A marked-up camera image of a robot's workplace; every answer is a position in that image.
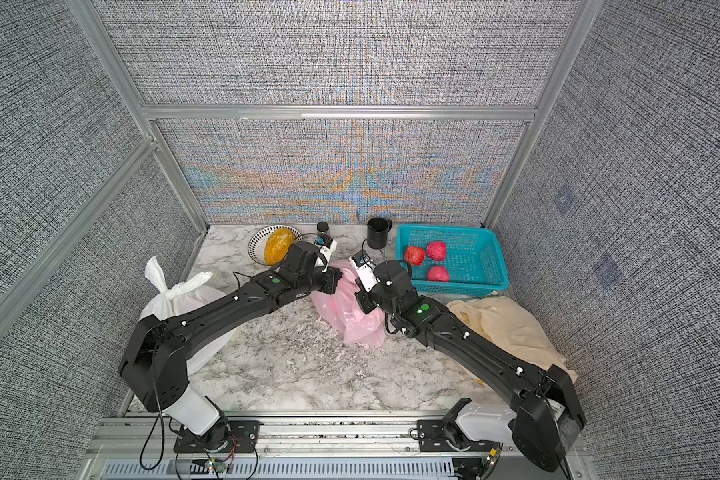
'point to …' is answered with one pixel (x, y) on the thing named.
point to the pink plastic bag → (342, 309)
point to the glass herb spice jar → (322, 226)
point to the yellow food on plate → (277, 245)
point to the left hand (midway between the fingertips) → (348, 272)
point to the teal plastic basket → (475, 260)
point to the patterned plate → (256, 246)
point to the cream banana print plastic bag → (504, 323)
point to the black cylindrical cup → (377, 230)
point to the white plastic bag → (169, 301)
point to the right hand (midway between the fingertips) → (359, 271)
